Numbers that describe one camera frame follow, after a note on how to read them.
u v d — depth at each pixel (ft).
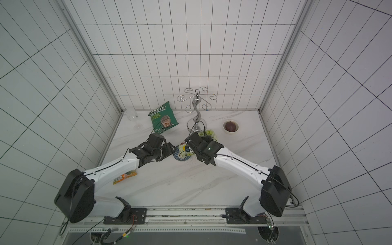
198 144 1.96
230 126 3.31
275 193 1.33
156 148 2.25
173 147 2.72
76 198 1.36
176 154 3.03
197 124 3.51
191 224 2.35
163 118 3.51
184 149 2.65
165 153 2.49
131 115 3.31
